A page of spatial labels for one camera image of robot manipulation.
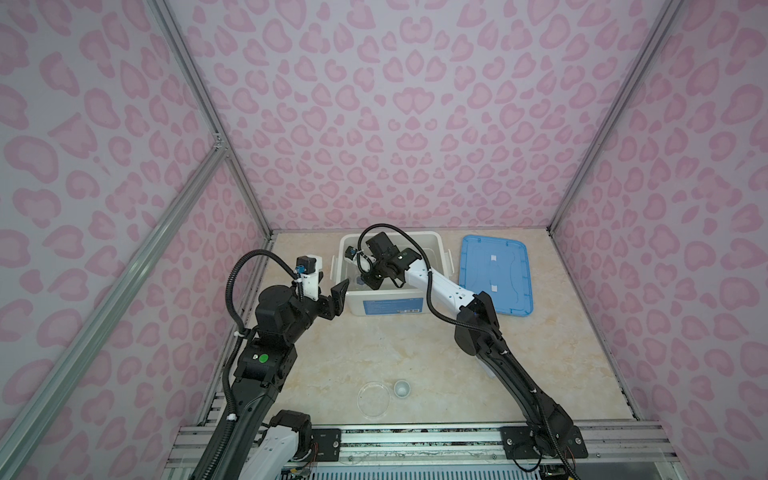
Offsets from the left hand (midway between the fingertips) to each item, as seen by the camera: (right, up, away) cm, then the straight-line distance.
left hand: (334, 273), depth 70 cm
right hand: (+5, 0, +29) cm, 29 cm away
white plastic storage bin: (+13, -8, +17) cm, 23 cm away
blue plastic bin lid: (+52, 0, +39) cm, 65 cm away
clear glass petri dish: (+8, -35, +10) cm, 37 cm away
